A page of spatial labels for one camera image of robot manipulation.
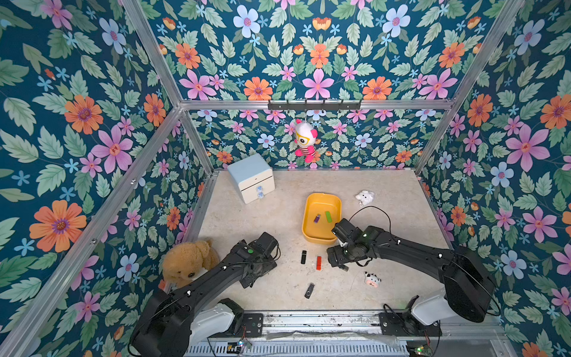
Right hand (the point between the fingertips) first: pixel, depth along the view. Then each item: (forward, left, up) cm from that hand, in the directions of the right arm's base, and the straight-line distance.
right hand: (339, 256), depth 84 cm
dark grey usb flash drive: (-3, -2, -5) cm, 6 cm away
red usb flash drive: (-1, +8, -5) cm, 9 cm away
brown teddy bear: (-9, +51, +15) cm, 54 cm away
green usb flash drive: (+22, +3, -5) cm, 23 cm away
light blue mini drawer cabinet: (+31, +37, +11) cm, 50 cm away
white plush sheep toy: (+31, -15, -1) cm, 34 cm away
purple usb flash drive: (+20, +8, -5) cm, 22 cm away
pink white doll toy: (+44, +14, +22) cm, 52 cm away
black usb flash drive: (+1, +14, -4) cm, 14 cm away
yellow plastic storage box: (+24, +6, -4) cm, 25 cm away
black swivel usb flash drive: (-11, +11, -5) cm, 17 cm away
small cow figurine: (-7, -12, -4) cm, 15 cm away
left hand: (-5, +27, -2) cm, 28 cm away
